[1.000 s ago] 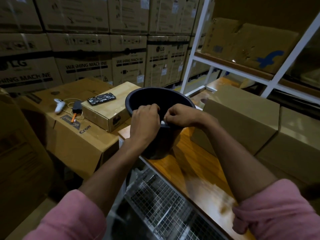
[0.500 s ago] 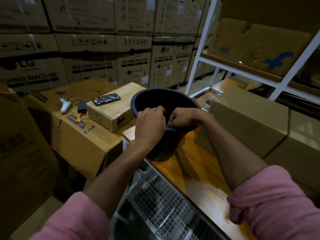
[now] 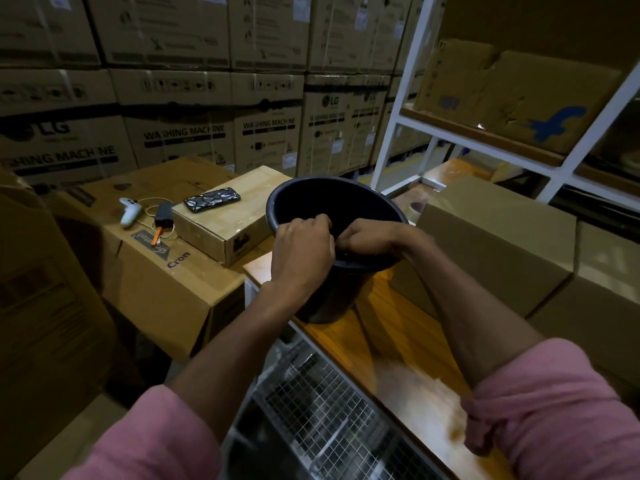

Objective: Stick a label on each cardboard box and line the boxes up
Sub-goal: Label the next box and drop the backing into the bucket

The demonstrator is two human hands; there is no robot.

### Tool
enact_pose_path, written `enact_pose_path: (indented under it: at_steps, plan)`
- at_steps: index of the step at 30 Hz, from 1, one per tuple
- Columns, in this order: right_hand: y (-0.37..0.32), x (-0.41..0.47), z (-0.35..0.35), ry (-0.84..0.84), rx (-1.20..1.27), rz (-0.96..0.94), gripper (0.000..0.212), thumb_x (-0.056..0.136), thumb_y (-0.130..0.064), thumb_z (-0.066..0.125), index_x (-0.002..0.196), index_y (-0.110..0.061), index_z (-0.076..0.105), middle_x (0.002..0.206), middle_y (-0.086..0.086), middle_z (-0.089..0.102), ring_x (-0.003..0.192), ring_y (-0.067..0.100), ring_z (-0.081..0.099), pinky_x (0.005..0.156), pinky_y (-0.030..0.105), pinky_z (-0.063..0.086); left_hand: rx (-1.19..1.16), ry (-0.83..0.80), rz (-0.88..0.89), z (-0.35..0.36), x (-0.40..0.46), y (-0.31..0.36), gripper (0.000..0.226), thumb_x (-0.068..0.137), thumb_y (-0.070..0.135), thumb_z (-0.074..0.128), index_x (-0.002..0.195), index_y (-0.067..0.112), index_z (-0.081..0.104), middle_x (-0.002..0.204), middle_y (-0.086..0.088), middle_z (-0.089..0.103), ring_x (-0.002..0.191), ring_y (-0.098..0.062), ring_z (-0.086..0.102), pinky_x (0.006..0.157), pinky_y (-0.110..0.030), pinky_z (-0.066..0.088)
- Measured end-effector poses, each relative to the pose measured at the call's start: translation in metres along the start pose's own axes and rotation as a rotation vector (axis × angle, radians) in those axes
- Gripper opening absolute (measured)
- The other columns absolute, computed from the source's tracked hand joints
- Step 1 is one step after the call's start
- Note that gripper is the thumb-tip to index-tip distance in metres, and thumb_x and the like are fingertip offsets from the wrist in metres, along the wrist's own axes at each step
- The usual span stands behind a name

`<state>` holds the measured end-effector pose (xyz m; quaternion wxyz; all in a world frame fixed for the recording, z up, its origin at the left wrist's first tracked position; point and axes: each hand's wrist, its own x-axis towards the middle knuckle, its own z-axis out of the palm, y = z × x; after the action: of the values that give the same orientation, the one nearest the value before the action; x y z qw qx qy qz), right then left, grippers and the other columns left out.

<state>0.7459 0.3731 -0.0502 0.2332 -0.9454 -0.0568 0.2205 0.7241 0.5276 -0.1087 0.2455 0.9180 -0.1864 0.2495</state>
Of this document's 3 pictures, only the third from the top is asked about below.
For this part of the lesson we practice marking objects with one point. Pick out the cardboard box with blue mark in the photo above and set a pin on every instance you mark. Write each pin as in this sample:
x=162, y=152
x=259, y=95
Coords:
x=500, y=89

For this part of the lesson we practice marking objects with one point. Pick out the person's right forearm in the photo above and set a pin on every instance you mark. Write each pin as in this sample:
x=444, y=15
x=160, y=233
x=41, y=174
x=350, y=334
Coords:
x=475, y=319

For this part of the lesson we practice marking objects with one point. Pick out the black patterned smartphone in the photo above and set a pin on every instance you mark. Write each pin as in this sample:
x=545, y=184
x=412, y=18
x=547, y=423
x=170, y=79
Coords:
x=212, y=199

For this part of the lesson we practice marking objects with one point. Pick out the black plastic bucket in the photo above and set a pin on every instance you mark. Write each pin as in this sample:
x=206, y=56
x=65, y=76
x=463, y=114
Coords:
x=325, y=199

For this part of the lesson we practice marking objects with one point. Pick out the small light cardboard box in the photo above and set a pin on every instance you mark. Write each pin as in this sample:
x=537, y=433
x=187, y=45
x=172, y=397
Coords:
x=225, y=234

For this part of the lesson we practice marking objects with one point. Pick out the pink right shirt sleeve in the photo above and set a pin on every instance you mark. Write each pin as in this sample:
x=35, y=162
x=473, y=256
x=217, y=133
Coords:
x=560, y=409

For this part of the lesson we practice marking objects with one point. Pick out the person's right hand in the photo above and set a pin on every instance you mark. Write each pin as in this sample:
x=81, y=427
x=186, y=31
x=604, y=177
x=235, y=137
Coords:
x=385, y=239

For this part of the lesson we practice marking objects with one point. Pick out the plain brown cardboard box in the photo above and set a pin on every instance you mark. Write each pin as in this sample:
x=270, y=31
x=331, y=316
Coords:
x=595, y=304
x=500, y=234

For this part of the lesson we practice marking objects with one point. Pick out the stack of large appliance cartons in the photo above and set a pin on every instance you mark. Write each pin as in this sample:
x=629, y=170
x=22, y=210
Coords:
x=175, y=89

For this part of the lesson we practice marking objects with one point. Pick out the pink shirt sleeve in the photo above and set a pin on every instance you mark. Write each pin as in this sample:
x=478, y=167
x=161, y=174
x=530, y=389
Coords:
x=560, y=409
x=150, y=439

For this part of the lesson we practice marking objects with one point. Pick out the person's left hand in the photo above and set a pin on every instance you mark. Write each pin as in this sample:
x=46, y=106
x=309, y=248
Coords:
x=305, y=254

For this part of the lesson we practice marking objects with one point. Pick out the pink left shirt sleeve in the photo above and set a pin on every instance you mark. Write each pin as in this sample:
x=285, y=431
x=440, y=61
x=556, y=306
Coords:
x=150, y=439

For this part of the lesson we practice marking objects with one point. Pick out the large cardboard box dark print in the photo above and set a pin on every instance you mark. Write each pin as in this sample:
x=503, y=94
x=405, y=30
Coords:
x=160, y=304

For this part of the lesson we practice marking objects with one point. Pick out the white metal shelf rack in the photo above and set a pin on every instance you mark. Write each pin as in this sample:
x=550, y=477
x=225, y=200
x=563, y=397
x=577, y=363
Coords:
x=407, y=69

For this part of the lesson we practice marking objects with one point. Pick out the white handheld controller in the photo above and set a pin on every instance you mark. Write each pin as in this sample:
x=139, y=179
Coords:
x=130, y=213

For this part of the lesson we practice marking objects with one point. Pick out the dark brown floor carton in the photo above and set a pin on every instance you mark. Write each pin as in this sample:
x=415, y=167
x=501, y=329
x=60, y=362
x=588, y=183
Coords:
x=45, y=334

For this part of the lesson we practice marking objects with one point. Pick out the person's left forearm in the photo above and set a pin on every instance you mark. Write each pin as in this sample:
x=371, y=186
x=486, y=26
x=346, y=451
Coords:
x=235, y=359

